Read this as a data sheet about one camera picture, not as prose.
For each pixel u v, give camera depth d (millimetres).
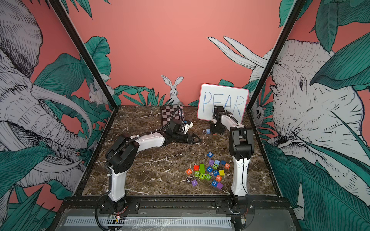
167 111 1145
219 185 810
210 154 927
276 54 864
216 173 854
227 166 878
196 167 875
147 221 701
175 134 797
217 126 901
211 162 894
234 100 1022
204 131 1043
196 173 843
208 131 1041
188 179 819
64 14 730
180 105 1185
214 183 816
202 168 881
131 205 739
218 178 834
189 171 856
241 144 581
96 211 688
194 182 816
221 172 838
